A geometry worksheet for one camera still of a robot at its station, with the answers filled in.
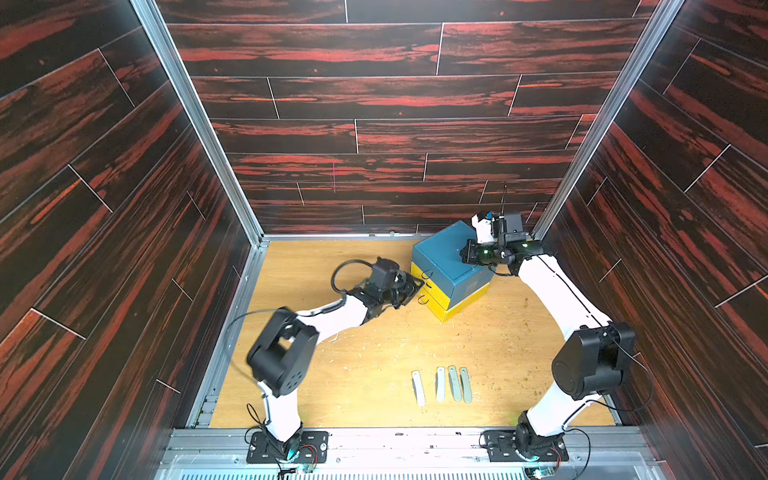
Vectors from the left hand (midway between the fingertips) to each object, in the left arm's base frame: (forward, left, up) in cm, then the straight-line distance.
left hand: (428, 286), depth 87 cm
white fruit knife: (-25, +3, -15) cm, 29 cm away
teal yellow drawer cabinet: (-3, -5, +6) cm, 8 cm away
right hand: (+9, -12, +6) cm, 16 cm away
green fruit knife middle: (-23, -8, -16) cm, 29 cm away
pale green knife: (-23, -3, -16) cm, 28 cm away
